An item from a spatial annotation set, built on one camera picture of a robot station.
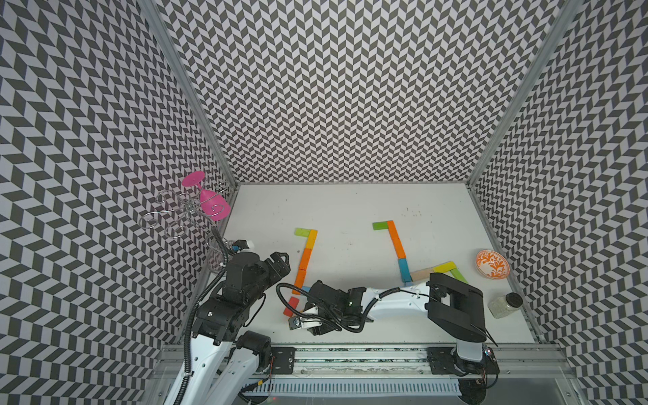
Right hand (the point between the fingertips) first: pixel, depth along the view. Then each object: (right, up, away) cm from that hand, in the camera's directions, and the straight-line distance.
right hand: (310, 318), depth 80 cm
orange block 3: (+32, +26, +22) cm, 46 cm away
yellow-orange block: (-1, +23, +19) cm, 30 cm away
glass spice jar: (+60, +6, -4) cm, 60 cm away
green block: (+27, +28, +24) cm, 46 cm away
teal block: (+33, +12, +11) cm, 37 cm away
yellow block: (+47, +14, +9) cm, 50 cm away
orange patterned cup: (+66, +15, +11) cm, 68 cm away
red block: (-6, +4, +3) cm, 8 cm away
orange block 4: (+33, +20, +17) cm, 42 cm away
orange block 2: (-5, +9, +8) cm, 13 cm away
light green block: (+53, +11, +11) cm, 55 cm away
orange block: (-3, +16, +14) cm, 21 cm away
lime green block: (-5, +25, +19) cm, 32 cm away
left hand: (-8, +19, -8) cm, 22 cm away
